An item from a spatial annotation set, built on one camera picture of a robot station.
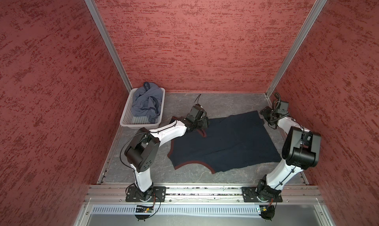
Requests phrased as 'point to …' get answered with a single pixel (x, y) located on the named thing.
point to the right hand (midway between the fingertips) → (262, 114)
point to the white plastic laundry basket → (128, 120)
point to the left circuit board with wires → (143, 212)
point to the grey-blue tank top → (147, 100)
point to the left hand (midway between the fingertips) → (207, 124)
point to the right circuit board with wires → (267, 212)
